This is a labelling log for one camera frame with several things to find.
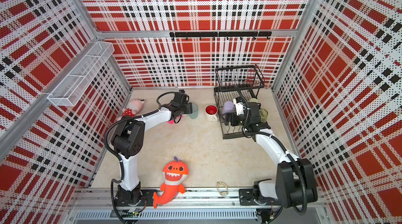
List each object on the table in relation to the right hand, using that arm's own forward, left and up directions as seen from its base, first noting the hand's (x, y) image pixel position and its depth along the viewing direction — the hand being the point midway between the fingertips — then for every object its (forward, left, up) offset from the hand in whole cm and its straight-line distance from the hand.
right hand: (230, 114), depth 86 cm
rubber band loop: (-32, +6, -16) cm, 36 cm away
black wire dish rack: (+37, -8, -14) cm, 40 cm away
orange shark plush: (-29, +29, -8) cm, 41 cm away
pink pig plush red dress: (+12, +63, -9) cm, 64 cm away
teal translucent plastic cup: (+7, +21, -9) cm, 24 cm away
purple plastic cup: (+7, 0, -3) cm, 8 cm away
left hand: (+13, +25, -9) cm, 29 cm away
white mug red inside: (+12, +11, -14) cm, 21 cm away
